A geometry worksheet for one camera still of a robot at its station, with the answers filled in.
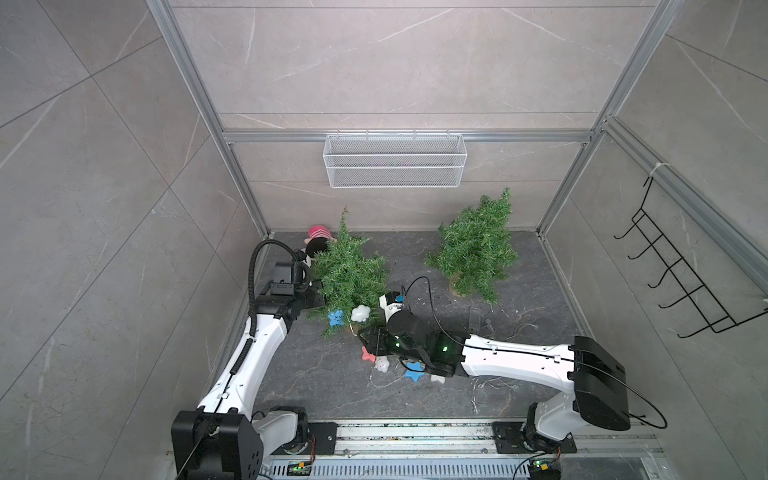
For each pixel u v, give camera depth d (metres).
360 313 0.74
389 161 1.01
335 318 0.76
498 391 0.81
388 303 0.68
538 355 0.46
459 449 0.73
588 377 0.41
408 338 0.55
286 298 0.61
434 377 0.82
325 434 0.73
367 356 0.86
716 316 0.60
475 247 0.82
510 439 0.73
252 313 0.53
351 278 0.69
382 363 0.84
